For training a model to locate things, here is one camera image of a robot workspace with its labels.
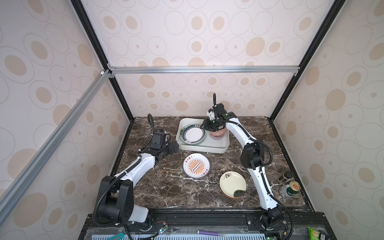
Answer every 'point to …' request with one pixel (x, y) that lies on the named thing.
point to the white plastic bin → (209, 146)
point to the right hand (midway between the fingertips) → (202, 127)
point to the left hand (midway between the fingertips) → (176, 143)
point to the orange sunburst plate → (196, 166)
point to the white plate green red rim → (193, 134)
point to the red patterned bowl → (219, 134)
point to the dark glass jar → (287, 175)
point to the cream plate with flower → (233, 184)
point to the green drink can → (294, 188)
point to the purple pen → (207, 232)
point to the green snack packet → (313, 234)
